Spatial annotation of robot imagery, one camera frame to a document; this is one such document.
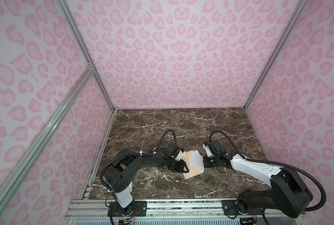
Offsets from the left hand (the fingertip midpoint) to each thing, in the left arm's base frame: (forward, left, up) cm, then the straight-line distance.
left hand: (187, 170), depth 84 cm
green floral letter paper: (+7, -7, -2) cm, 10 cm away
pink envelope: (0, -4, -3) cm, 5 cm away
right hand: (+5, -10, +1) cm, 11 cm away
